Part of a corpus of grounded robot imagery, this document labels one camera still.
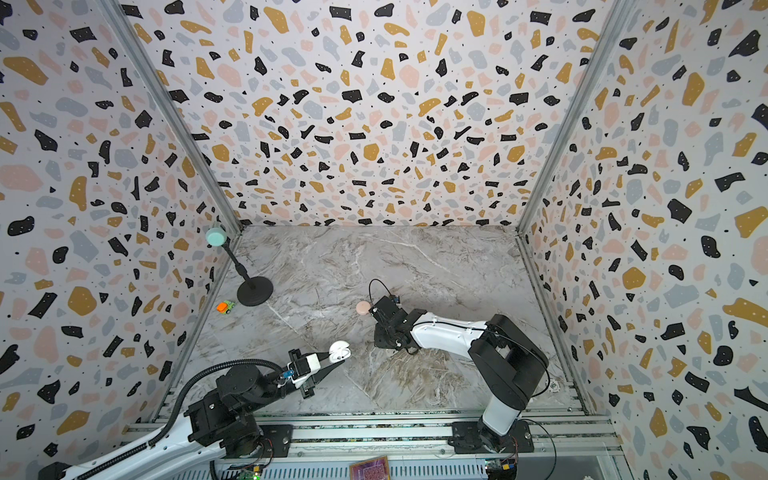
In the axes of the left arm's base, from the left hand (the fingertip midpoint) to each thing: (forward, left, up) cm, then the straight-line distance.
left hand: (342, 351), depth 65 cm
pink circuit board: (-20, -6, -21) cm, 29 cm away
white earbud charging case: (0, +1, +1) cm, 1 cm away
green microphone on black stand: (+30, +36, -21) cm, 51 cm away
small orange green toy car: (+23, +43, -21) cm, 53 cm away
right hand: (+12, -7, -19) cm, 24 cm away
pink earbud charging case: (+24, -1, -22) cm, 33 cm away
